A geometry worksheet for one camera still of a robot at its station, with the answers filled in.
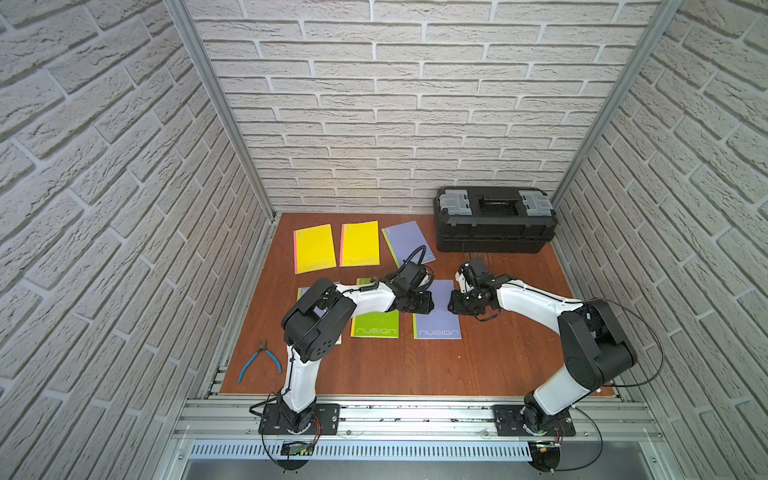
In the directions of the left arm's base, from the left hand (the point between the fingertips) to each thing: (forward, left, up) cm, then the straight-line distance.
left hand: (435, 303), depth 93 cm
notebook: (+25, +44, -4) cm, 50 cm away
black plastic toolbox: (+23, -19, +16) cm, 34 cm away
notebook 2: (+26, +26, -2) cm, 37 cm away
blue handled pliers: (-13, +52, -3) cm, 54 cm away
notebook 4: (-6, +19, -2) cm, 20 cm away
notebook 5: (-5, -1, -2) cm, 6 cm away
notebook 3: (+28, +9, -2) cm, 30 cm away
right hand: (-1, -6, 0) cm, 7 cm away
